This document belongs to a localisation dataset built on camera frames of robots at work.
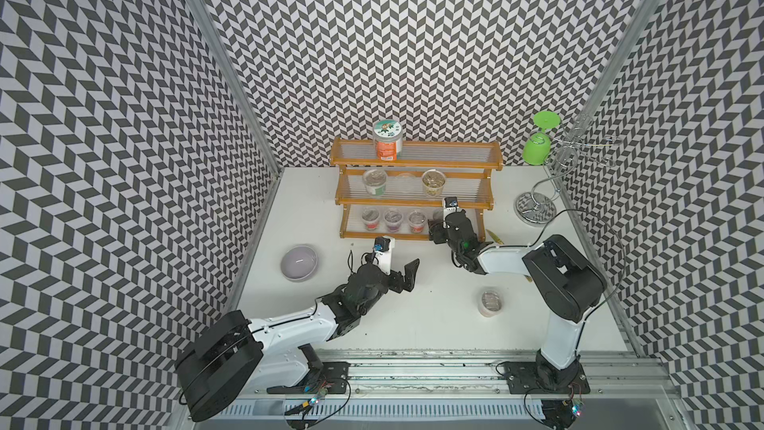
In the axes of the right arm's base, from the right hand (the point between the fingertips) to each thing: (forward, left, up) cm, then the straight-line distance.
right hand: (439, 221), depth 97 cm
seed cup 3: (-2, +8, +3) cm, 9 cm away
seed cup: (+5, +3, +15) cm, 16 cm away
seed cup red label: (-1, +22, +4) cm, 23 cm away
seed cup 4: (-2, +1, +6) cm, 7 cm away
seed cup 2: (-2, +15, +4) cm, 16 cm away
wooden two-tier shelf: (+5, +16, +10) cm, 20 cm away
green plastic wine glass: (+16, -31, +18) cm, 39 cm away
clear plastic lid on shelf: (+6, +11, +13) cm, 18 cm away
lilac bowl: (-15, +44, 0) cm, 46 cm away
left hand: (-17, +12, +7) cm, 22 cm away
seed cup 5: (-27, -11, -1) cm, 29 cm away
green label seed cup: (+4, +20, +15) cm, 26 cm away
